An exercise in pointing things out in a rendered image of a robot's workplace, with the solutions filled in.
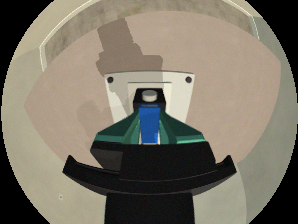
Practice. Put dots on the white rectangular mounting plate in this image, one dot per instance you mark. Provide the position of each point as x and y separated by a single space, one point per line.
182 85

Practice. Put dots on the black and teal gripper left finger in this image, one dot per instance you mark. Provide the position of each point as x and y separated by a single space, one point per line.
124 131

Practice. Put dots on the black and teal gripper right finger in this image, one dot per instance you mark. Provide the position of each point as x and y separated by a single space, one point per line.
176 132

